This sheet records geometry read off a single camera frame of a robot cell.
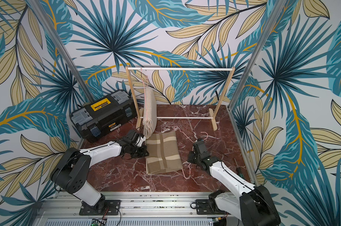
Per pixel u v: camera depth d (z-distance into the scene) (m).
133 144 0.77
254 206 0.40
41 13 0.70
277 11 0.70
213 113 1.14
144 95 1.16
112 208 0.72
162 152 0.90
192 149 0.68
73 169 0.45
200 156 0.65
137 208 0.75
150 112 0.85
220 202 0.63
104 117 0.91
